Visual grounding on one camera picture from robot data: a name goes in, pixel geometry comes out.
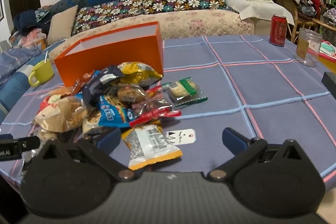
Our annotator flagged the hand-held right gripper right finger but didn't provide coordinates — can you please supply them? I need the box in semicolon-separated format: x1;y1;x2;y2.
207;127;302;182

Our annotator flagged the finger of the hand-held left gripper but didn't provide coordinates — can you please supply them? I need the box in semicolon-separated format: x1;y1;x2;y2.
22;136;40;152

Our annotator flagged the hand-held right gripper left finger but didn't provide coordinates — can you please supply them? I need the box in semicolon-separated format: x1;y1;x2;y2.
40;127;135;182

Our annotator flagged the blue rainbow cookie packet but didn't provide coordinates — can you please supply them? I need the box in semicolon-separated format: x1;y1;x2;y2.
98;95;134;128

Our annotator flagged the yellow snack bag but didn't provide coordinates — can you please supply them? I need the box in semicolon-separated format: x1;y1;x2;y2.
118;62;163;86

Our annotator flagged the orange cardboard box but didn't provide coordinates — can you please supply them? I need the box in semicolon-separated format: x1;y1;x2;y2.
54;21;164;86

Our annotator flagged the beige chocolate chip cookie packet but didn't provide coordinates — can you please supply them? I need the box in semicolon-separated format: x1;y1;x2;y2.
83;109;105;135

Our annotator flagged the white orange-edged snack packet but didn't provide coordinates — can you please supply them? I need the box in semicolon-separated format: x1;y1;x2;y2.
121;123;183;170

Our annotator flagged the beige translucent snack bag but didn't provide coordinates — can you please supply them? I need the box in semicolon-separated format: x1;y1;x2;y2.
34;95;88;132

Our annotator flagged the brown round cookie packet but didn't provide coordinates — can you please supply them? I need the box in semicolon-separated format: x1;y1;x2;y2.
113;85;146;104

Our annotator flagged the red transparent snack packet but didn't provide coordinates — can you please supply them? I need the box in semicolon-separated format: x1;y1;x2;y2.
129;85;181;128

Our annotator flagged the small white printed card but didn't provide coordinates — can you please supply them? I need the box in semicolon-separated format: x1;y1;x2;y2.
166;129;197;146

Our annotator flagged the blue sandwich cookie packet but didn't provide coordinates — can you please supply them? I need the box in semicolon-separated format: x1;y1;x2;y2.
83;65;125;106

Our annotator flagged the purple plaid tablecloth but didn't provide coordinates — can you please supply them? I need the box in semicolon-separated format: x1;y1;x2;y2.
0;35;336;188

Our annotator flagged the blue rolled cushion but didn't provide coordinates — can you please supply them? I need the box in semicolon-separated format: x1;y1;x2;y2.
0;64;34;109

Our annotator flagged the yellow-green mug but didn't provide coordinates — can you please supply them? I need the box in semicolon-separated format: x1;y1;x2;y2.
28;57;55;87

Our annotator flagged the green wrapped cracker packet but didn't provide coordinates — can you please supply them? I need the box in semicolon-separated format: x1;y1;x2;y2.
161;77;208;109

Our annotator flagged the blue plaid blanket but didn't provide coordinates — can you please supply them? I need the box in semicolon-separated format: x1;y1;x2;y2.
0;40;50;88

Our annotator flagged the black box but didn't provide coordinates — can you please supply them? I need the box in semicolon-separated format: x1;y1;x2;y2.
322;71;336;100

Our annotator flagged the red soda can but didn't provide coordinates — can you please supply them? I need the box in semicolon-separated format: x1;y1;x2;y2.
269;14;287;46

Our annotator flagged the clear glass jar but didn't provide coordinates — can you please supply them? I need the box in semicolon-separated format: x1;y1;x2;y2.
295;28;323;67

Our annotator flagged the beige pillow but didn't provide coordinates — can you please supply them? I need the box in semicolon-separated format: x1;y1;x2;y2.
47;5;79;45

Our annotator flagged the pile of clothes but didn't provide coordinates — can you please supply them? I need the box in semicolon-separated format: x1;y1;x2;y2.
10;6;53;43

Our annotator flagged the quilted floral sofa cover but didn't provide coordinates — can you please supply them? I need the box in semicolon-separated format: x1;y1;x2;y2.
50;9;255;62

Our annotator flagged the green white packet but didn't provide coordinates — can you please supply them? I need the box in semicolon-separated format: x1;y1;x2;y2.
319;40;336;56

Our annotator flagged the white cloth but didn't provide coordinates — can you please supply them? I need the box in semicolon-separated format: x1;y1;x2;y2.
224;0;294;26

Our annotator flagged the wicker chair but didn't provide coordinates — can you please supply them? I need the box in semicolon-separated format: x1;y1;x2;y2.
268;0;321;42

